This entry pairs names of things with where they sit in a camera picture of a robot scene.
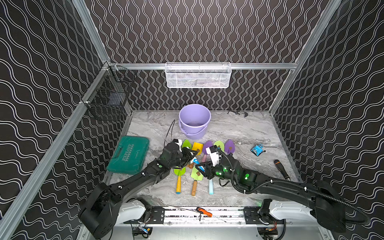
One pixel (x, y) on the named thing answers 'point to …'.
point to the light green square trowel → (196, 175)
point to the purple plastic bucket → (194, 119)
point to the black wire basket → (106, 98)
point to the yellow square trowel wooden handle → (196, 146)
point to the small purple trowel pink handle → (229, 146)
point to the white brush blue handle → (193, 159)
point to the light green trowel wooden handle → (220, 143)
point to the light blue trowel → (211, 187)
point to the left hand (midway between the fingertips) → (203, 154)
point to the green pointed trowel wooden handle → (186, 143)
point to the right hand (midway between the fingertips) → (197, 165)
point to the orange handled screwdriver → (201, 211)
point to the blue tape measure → (257, 149)
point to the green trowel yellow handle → (179, 172)
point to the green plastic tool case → (129, 155)
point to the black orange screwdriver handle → (281, 168)
